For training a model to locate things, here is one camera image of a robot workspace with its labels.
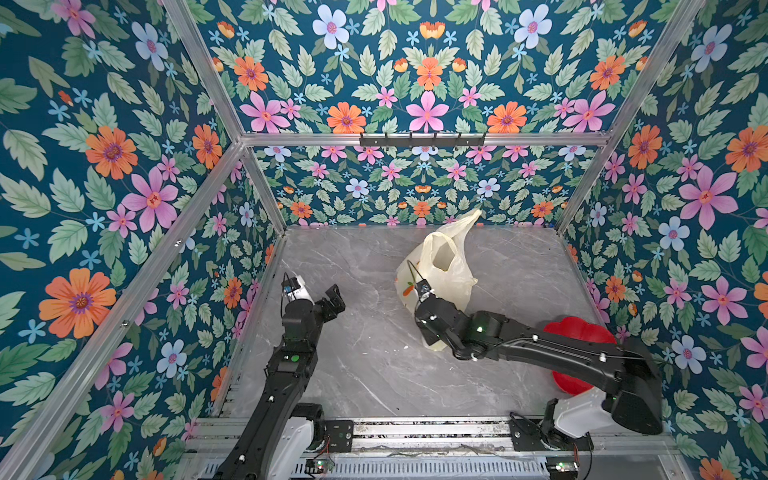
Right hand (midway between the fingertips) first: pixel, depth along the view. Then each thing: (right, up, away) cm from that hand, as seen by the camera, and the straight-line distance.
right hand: (426, 313), depth 78 cm
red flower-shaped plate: (+47, -7, +12) cm, 49 cm away
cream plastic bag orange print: (+3, +11, -4) cm, 12 cm away
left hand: (-26, +8, +1) cm, 27 cm away
